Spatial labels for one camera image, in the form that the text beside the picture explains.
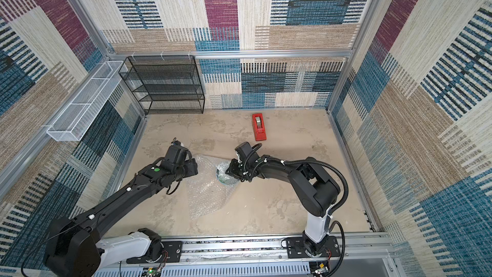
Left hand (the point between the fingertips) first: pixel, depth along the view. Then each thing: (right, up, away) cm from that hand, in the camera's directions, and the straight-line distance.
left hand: (193, 165), depth 85 cm
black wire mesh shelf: (-23, +41, +24) cm, 53 cm away
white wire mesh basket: (-40, +17, -15) cm, 46 cm away
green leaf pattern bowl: (+13, -6, +4) cm, 15 cm away
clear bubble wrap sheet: (+7, -11, +5) cm, 14 cm away
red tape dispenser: (+30, +17, +20) cm, 40 cm away
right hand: (+16, -5, +5) cm, 17 cm away
